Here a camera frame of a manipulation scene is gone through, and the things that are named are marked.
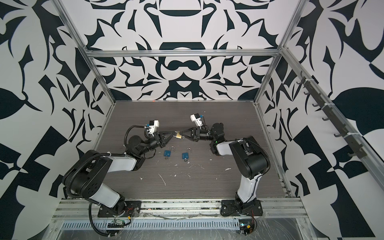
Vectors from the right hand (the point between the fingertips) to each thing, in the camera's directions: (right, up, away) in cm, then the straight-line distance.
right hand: (181, 137), depth 76 cm
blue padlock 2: (+2, -13, +16) cm, 21 cm away
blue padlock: (-10, -12, +16) cm, 22 cm away
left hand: (-3, +3, -1) cm, 4 cm away
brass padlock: (-2, +1, +2) cm, 2 cm away
